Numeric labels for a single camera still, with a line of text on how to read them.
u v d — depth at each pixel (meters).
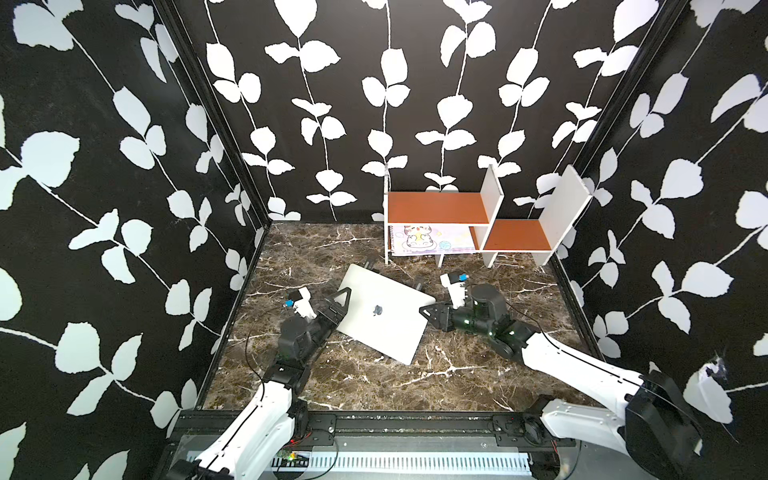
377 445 0.73
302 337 0.61
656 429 0.40
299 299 0.73
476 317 0.65
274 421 0.54
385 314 0.90
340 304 0.72
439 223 1.05
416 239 0.99
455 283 0.71
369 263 0.95
